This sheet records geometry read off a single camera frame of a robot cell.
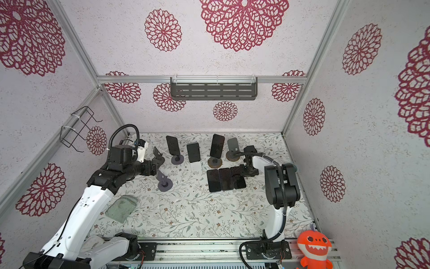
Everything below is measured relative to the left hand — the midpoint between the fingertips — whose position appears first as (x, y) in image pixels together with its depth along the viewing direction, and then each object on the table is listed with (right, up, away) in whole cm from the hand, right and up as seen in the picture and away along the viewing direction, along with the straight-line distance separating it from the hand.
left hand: (152, 165), depth 77 cm
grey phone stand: (+1, -12, +15) cm, 19 cm away
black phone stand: (-6, +1, +26) cm, 26 cm away
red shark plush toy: (+69, -32, -9) cm, 77 cm away
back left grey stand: (+5, 0, +29) cm, 30 cm away
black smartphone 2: (+5, +9, +21) cm, 23 cm away
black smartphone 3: (+30, +9, +23) cm, 39 cm away
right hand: (+48, -6, +23) cm, 53 cm away
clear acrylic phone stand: (+17, -3, +26) cm, 32 cm away
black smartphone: (+28, -10, +16) cm, 34 cm away
